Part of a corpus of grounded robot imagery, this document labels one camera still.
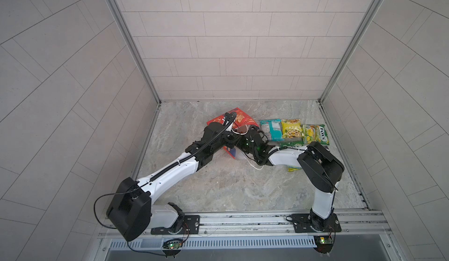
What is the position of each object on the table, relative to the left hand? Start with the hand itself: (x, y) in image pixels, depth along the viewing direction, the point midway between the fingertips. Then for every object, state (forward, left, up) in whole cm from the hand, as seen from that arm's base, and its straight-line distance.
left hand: (239, 129), depth 79 cm
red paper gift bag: (+2, 0, +1) cm, 2 cm away
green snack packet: (+8, -43, -15) cm, 46 cm away
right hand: (+3, +4, -13) cm, 14 cm away
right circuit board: (-40, -34, -20) cm, 56 cm away
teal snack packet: (+12, -20, -16) cm, 28 cm away
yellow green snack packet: (+11, -31, -15) cm, 36 cm away
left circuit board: (-41, +25, -17) cm, 51 cm away
